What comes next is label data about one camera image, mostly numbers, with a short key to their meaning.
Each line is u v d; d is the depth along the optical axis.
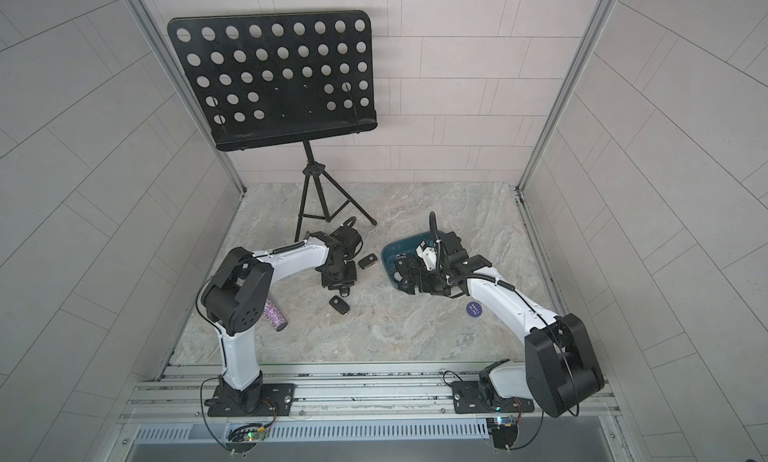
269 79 0.63
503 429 0.68
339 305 0.86
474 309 0.87
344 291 0.89
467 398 0.71
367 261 0.95
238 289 0.52
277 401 0.71
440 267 0.64
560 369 0.41
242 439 0.65
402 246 0.99
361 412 0.71
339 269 0.78
